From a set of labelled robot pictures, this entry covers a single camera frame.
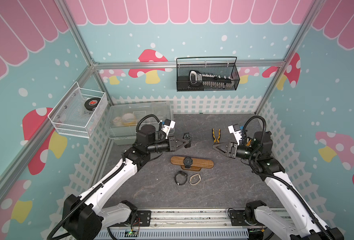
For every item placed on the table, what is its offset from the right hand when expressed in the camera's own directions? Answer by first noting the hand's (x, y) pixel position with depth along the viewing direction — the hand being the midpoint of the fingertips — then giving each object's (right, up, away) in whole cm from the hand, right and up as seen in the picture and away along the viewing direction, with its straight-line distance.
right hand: (214, 147), depth 67 cm
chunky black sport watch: (-11, -11, +18) cm, 24 cm away
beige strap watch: (-7, -21, +21) cm, 30 cm away
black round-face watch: (-15, -21, +21) cm, 33 cm away
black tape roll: (-63, +22, +13) cm, 68 cm away
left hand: (-12, +1, +1) cm, 12 cm away
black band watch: (-12, +5, +2) cm, 13 cm away
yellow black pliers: (+9, 0, +36) cm, 37 cm away
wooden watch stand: (-5, -12, +18) cm, 22 cm away
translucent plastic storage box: (-51, +13, +25) cm, 58 cm away
